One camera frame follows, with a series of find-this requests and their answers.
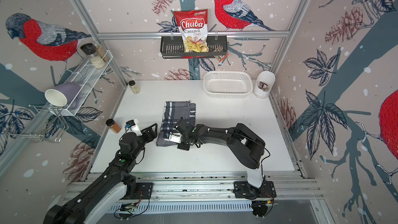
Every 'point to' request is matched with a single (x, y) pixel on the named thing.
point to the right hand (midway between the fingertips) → (178, 140)
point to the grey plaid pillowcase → (173, 111)
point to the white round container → (265, 81)
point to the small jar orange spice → (113, 126)
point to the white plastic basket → (227, 84)
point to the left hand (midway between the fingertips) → (155, 123)
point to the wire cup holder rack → (47, 123)
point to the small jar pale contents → (133, 86)
